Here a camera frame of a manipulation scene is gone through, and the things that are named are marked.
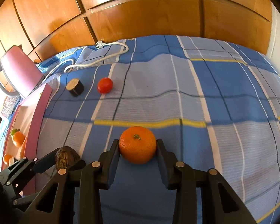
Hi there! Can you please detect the silver tissue box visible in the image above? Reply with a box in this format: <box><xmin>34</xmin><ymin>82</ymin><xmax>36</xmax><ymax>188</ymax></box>
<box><xmin>0</xmin><ymin>96</ymin><xmax>21</xmax><ymax>118</ymax></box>

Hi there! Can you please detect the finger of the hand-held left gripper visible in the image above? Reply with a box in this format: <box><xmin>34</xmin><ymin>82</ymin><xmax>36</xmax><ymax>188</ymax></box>
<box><xmin>34</xmin><ymin>147</ymin><xmax>63</xmax><ymax>173</ymax></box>
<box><xmin>66</xmin><ymin>159</ymin><xmax>86</xmax><ymax>172</ymax></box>

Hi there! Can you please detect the blue plaid blanket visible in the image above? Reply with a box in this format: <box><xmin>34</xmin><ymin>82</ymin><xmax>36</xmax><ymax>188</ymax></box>
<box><xmin>0</xmin><ymin>35</ymin><xmax>280</xmax><ymax>224</ymax></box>

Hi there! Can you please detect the dark brown wrinkled fruit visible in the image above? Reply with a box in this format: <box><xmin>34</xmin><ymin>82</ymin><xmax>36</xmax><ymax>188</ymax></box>
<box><xmin>55</xmin><ymin>146</ymin><xmax>80</xmax><ymax>171</ymax></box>

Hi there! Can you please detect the pink electric kettle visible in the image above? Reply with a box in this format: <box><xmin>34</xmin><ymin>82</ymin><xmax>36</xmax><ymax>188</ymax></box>
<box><xmin>0</xmin><ymin>45</ymin><xmax>45</xmax><ymax>99</ymax></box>

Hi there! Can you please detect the red tomato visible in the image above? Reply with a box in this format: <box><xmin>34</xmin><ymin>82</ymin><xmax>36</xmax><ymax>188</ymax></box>
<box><xmin>97</xmin><ymin>77</ymin><xmax>113</xmax><ymax>94</ymax></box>

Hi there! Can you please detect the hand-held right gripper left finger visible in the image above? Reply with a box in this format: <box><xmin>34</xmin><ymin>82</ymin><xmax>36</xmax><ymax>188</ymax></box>
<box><xmin>19</xmin><ymin>139</ymin><xmax>120</xmax><ymax>224</ymax></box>

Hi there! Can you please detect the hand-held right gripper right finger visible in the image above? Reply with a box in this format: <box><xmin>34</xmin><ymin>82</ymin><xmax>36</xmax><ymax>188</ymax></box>
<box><xmin>156</xmin><ymin>139</ymin><xmax>257</xmax><ymax>224</ymax></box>

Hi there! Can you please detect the white power cable with plug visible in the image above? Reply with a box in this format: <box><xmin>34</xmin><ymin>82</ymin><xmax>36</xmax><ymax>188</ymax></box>
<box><xmin>41</xmin><ymin>41</ymin><xmax>129</xmax><ymax>84</ymax></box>

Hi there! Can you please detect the wooden wardrobe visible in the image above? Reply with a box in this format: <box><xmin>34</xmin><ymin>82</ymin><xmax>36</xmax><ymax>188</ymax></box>
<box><xmin>0</xmin><ymin>0</ymin><xmax>273</xmax><ymax>84</ymax></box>

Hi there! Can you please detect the orange carrot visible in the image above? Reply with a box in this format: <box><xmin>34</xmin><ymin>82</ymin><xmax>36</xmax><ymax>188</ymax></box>
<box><xmin>19</xmin><ymin>135</ymin><xmax>28</xmax><ymax>159</ymax></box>

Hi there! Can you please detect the pink rimmed white tray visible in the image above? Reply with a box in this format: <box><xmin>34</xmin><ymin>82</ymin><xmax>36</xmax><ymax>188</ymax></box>
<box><xmin>1</xmin><ymin>83</ymin><xmax>53</xmax><ymax>195</ymax></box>

